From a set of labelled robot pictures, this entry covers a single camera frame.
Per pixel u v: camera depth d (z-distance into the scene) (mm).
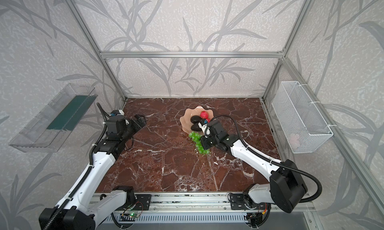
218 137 626
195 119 1017
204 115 1017
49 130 639
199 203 753
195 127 990
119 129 587
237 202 730
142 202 724
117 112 688
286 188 407
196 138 804
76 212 380
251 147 520
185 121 1019
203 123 736
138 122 704
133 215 706
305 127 608
